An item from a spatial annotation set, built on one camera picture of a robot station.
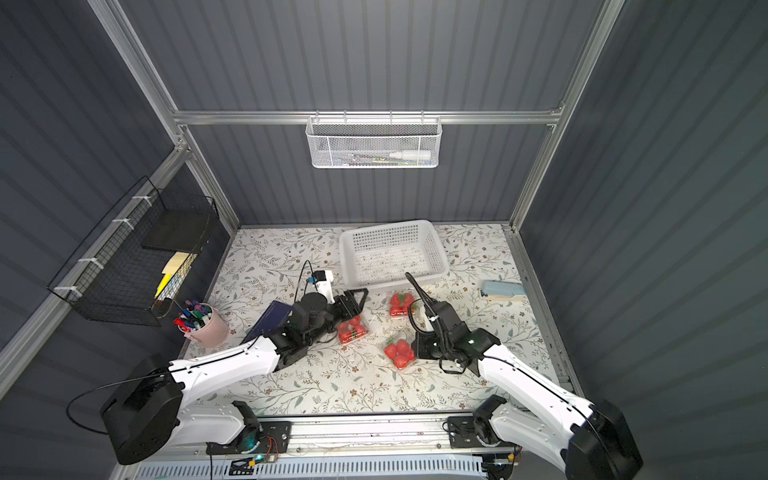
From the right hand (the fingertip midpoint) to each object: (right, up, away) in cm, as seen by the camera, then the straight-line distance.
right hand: (415, 345), depth 80 cm
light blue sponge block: (+31, +13, +17) cm, 37 cm away
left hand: (-13, +13, -2) cm, 19 cm away
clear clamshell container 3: (0, 0, +1) cm, 1 cm away
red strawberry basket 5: (-1, -4, +4) cm, 6 cm away
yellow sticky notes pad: (-62, +21, -6) cm, 65 cm away
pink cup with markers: (-59, +5, +2) cm, 59 cm away
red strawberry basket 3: (-3, -3, +7) cm, 8 cm away
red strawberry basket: (-20, +1, +7) cm, 21 cm away
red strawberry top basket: (-16, +1, +9) cm, 18 cm away
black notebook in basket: (-65, +33, +3) cm, 73 cm away
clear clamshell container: (-19, +1, +11) cm, 22 cm away
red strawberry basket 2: (-7, -3, +5) cm, 9 cm away
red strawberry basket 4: (-4, -6, +4) cm, 8 cm away
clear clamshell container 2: (-3, +12, +20) cm, 23 cm away
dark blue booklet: (-45, +5, +16) cm, 48 cm away
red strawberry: (-4, +8, +16) cm, 19 cm away
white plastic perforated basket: (-10, +24, +32) cm, 41 cm away
